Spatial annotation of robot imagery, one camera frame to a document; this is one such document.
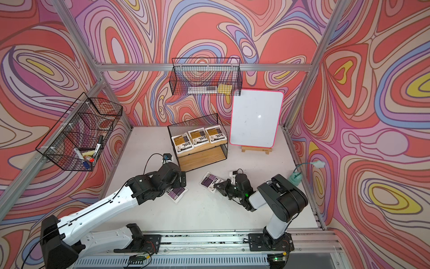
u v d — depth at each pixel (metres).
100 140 0.69
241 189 0.73
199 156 1.02
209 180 0.91
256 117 0.94
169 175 0.56
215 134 0.91
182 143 0.88
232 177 0.86
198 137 0.91
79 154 0.72
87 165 0.70
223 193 0.81
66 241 0.39
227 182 0.81
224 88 0.91
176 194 0.87
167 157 0.67
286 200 0.48
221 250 0.72
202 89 0.82
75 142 0.73
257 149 1.04
